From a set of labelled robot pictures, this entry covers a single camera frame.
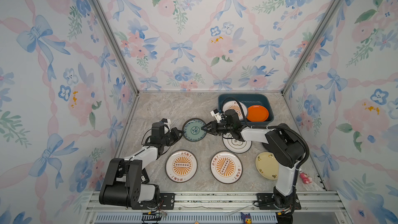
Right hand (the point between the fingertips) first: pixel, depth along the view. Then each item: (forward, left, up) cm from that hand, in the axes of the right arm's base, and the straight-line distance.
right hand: (203, 129), depth 88 cm
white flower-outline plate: (-5, -19, -10) cm, 23 cm away
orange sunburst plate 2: (-18, -13, -10) cm, 24 cm away
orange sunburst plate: (-18, +12, -10) cm, 24 cm away
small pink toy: (-24, -53, -9) cm, 58 cm away
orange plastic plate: (+16, -36, -7) cm, 40 cm away
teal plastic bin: (+30, -35, -9) cm, 47 cm away
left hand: (-1, +10, -1) cm, 10 cm away
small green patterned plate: (0, +6, -2) cm, 6 cm away
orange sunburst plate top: (+25, -22, -8) cm, 34 cm away
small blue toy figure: (-41, -20, -7) cm, 46 cm away
